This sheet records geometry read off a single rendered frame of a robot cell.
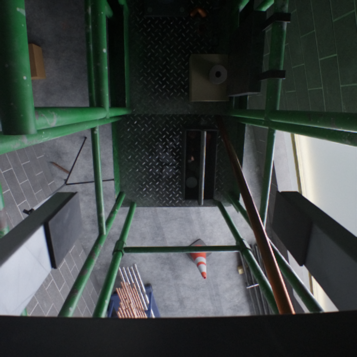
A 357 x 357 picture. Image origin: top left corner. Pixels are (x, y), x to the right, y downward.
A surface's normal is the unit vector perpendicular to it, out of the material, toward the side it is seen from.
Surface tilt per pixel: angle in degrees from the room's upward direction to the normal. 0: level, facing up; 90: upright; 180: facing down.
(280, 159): 0
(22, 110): 45
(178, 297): 0
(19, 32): 63
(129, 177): 0
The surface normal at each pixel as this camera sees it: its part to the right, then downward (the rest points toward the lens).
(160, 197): 0.05, 0.27
